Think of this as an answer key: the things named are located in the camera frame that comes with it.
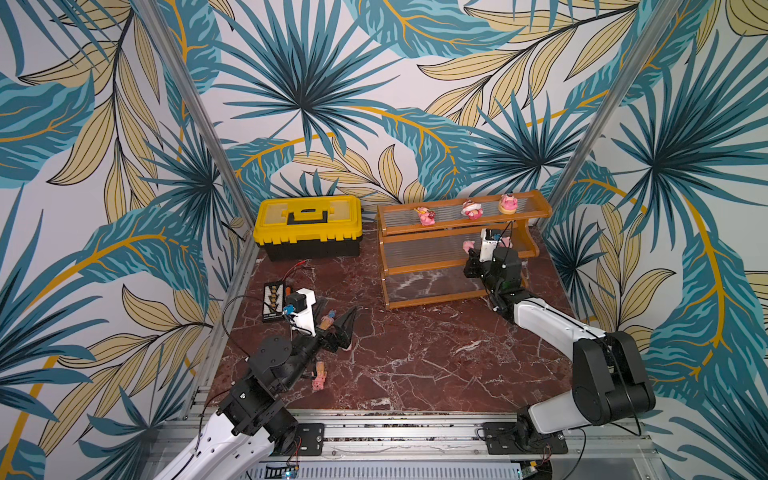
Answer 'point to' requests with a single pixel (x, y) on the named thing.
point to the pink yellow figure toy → (426, 217)
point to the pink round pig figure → (508, 204)
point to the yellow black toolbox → (309, 227)
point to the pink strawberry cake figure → (471, 209)
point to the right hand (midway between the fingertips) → (473, 248)
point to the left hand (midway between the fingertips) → (340, 309)
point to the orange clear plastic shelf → (422, 243)
